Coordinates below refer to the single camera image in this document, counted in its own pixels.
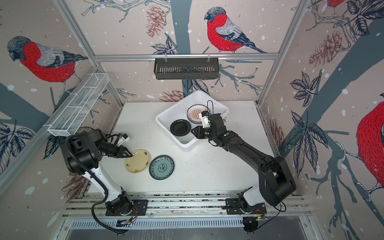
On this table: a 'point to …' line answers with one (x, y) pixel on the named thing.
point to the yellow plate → (139, 162)
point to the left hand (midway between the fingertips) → (126, 156)
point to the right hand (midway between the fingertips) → (191, 132)
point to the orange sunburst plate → (193, 113)
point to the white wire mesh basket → (73, 115)
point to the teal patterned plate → (161, 166)
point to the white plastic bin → (179, 111)
